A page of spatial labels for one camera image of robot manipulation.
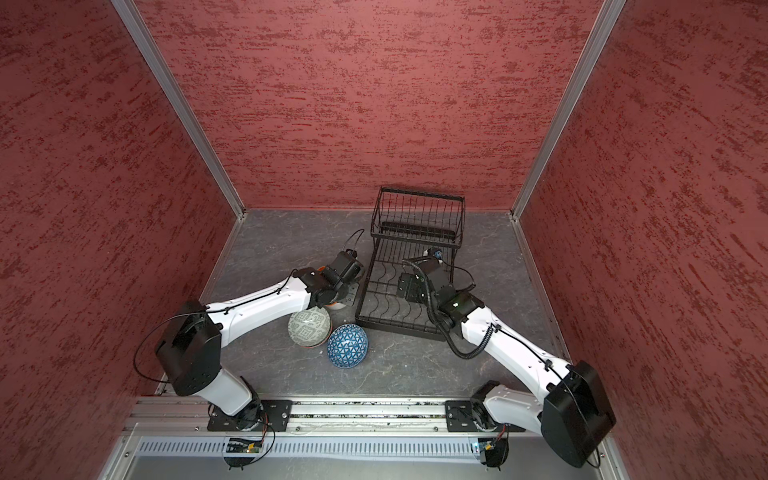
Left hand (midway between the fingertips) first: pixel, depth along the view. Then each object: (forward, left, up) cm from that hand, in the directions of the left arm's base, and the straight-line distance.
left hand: (346, 293), depth 87 cm
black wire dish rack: (+29, -19, -1) cm, 34 cm away
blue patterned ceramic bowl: (-14, -1, -6) cm, 15 cm away
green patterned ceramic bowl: (-9, +10, -5) cm, 14 cm away
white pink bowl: (-2, +3, -5) cm, 6 cm away
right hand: (-1, -19, +6) cm, 20 cm away
